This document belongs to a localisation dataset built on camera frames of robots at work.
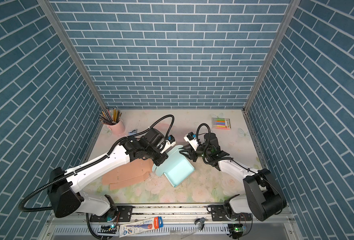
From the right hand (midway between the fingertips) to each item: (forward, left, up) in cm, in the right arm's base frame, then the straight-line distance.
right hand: (181, 148), depth 82 cm
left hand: (-7, +6, +2) cm, 9 cm away
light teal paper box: (-6, +2, -11) cm, 13 cm away
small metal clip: (-32, -12, -13) cm, 37 cm away
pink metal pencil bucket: (+16, +45, -7) cm, 48 cm away
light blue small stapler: (+18, +36, -12) cm, 42 cm away
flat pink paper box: (-10, +27, -12) cm, 32 cm away
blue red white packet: (-36, +16, -13) cm, 41 cm away
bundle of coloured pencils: (+21, +51, -1) cm, 55 cm away
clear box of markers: (+33, -27, -14) cm, 45 cm away
